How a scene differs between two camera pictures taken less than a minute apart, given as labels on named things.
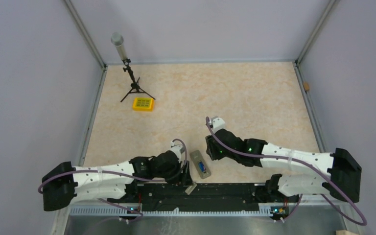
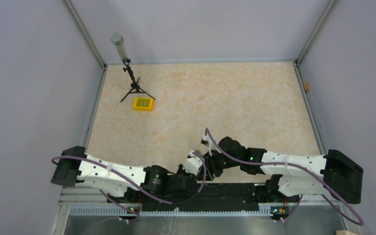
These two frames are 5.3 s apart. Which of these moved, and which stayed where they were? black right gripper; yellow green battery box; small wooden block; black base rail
Moved: black right gripper
Stayed: yellow green battery box; black base rail; small wooden block
